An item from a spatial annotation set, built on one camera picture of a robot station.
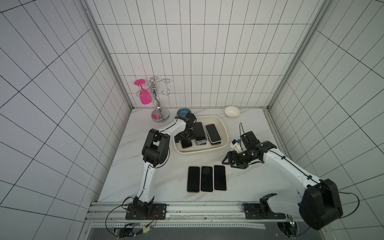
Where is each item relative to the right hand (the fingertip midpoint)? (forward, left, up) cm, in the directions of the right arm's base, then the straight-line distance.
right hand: (222, 164), depth 79 cm
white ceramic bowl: (+46, -11, -7) cm, 48 cm away
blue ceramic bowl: (+44, +27, -7) cm, 52 cm away
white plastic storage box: (+32, -1, -4) cm, 33 cm away
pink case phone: (-6, +16, -10) cm, 19 cm away
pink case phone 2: (-6, +8, -8) cm, 13 cm away
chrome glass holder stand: (+41, +45, -8) cm, 61 cm away
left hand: (+19, +23, -9) cm, 31 cm away
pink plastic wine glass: (+51, +57, +2) cm, 76 cm away
